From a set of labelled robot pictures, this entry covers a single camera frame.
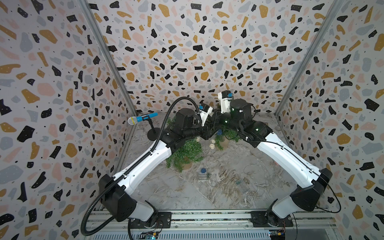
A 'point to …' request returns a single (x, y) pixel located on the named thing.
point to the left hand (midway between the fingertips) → (219, 126)
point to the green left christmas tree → (181, 158)
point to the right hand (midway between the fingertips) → (207, 112)
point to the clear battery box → (241, 185)
